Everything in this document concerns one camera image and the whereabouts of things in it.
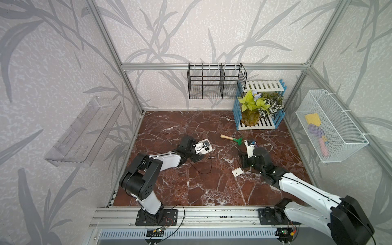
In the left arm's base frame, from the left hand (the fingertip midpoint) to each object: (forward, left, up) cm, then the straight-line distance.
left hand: (199, 146), depth 95 cm
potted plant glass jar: (+17, -34, +20) cm, 43 cm away
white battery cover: (-15, -23, -4) cm, 27 cm away
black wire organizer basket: (+39, -11, +21) cm, 46 cm away
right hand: (-8, -23, +7) cm, 25 cm away
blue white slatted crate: (+23, -53, -2) cm, 58 cm away
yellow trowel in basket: (+8, -65, +19) cm, 68 cm away
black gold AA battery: (-6, -7, -4) cm, 9 cm away
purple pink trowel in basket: (-7, -63, +19) cm, 67 cm away
